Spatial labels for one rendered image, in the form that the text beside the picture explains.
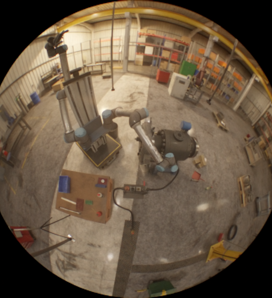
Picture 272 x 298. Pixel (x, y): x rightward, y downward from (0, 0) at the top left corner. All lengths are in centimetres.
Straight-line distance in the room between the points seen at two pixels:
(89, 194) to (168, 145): 150
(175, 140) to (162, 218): 158
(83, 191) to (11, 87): 811
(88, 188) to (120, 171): 84
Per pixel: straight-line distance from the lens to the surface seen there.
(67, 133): 136
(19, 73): 894
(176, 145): 161
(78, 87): 126
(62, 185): 195
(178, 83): 498
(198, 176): 275
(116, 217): 207
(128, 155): 226
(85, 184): 172
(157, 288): 290
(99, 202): 161
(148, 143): 90
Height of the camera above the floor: 202
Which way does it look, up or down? 59 degrees down
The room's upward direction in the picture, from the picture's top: 9 degrees clockwise
